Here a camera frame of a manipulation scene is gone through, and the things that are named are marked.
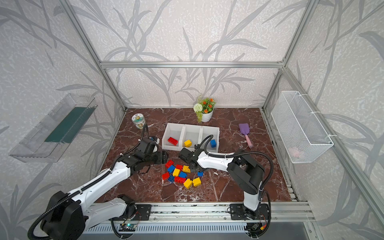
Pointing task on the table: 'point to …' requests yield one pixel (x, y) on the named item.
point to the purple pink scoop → (245, 129)
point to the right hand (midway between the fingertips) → (198, 162)
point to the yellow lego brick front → (188, 183)
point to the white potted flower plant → (204, 110)
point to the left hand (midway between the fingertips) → (165, 151)
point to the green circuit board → (127, 227)
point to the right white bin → (204, 131)
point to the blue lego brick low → (171, 178)
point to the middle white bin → (191, 136)
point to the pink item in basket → (294, 151)
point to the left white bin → (172, 130)
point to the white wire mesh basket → (304, 138)
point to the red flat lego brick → (179, 179)
